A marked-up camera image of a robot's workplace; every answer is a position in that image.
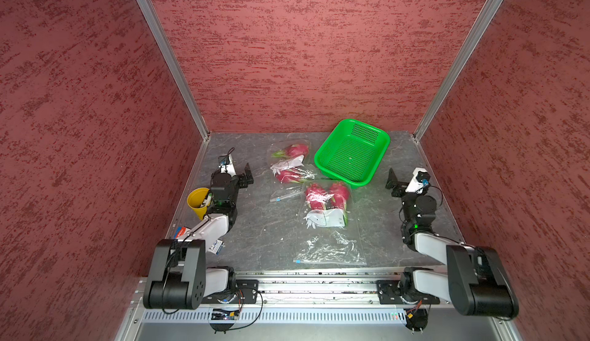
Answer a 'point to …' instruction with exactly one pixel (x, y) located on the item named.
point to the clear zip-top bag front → (327, 230)
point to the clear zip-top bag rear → (284, 192)
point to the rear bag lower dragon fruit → (294, 175)
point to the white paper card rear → (287, 164)
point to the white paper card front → (326, 218)
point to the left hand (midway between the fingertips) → (236, 169)
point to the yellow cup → (195, 197)
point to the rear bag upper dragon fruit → (292, 151)
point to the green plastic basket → (352, 152)
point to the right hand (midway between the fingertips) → (402, 172)
